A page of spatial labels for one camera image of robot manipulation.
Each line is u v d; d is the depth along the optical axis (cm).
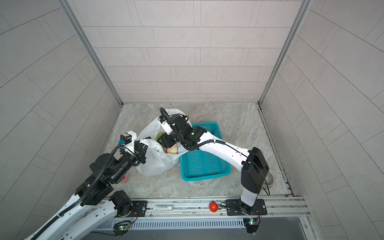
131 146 52
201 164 87
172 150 80
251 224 68
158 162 69
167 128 65
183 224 105
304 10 72
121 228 64
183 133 56
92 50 87
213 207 69
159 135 71
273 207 72
